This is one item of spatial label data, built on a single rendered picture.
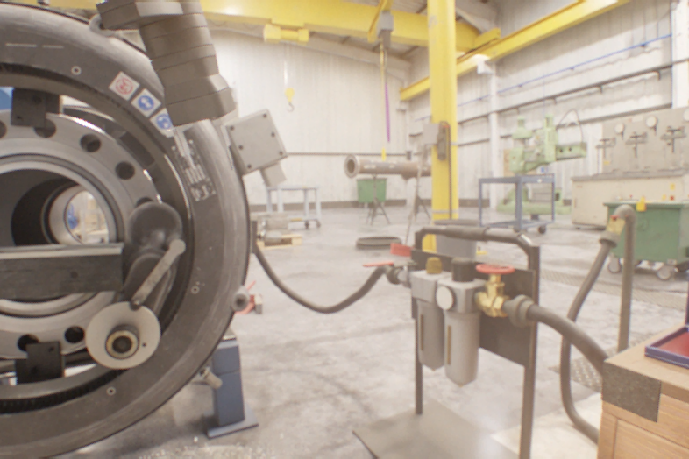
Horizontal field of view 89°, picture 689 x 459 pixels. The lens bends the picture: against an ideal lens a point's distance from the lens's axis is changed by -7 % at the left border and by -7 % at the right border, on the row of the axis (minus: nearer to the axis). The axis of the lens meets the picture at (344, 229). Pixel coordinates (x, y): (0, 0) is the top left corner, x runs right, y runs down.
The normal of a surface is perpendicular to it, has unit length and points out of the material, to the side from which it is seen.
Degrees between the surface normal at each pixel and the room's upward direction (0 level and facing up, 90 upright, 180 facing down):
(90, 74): 90
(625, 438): 90
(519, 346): 90
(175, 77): 122
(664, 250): 90
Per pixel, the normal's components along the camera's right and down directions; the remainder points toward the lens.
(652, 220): -0.86, 0.07
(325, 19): 0.36, 0.07
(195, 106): -0.11, 0.48
